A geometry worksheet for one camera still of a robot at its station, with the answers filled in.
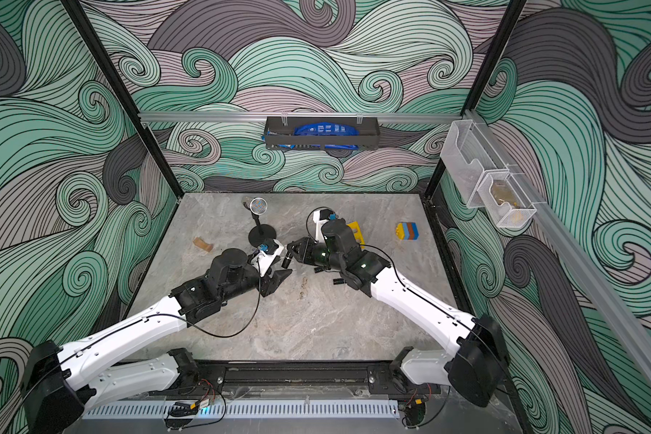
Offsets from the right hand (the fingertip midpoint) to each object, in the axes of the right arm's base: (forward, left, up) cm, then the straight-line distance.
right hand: (293, 246), depth 73 cm
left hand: (-3, +2, -3) cm, 5 cm away
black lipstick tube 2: (+2, -13, -25) cm, 28 cm away
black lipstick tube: (-3, +1, -1) cm, 4 cm away
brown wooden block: (+18, +40, -24) cm, 50 cm away
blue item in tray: (+42, -11, +10) cm, 45 cm away
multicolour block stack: (+22, -42, -24) cm, 53 cm away
